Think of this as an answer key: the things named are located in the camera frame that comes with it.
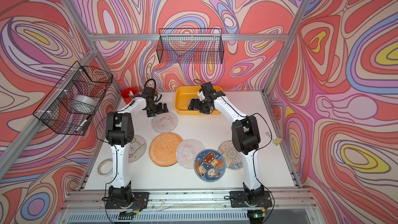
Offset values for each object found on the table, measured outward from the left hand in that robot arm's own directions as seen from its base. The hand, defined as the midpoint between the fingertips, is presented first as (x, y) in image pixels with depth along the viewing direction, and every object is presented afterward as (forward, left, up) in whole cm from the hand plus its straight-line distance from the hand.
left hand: (164, 112), depth 106 cm
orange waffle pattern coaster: (-26, -3, -2) cm, 26 cm away
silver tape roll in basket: (-20, +27, +32) cm, 46 cm away
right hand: (-8, -22, +9) cm, 25 cm away
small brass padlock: (-21, -72, -1) cm, 75 cm away
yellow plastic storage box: (+17, -12, -1) cm, 21 cm away
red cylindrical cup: (+8, +26, +10) cm, 29 cm away
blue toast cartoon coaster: (-36, -30, -2) cm, 47 cm away
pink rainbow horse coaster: (-7, -2, -2) cm, 8 cm away
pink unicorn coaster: (-28, -17, -1) cm, 33 cm away
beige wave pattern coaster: (-30, -44, -3) cm, 53 cm away
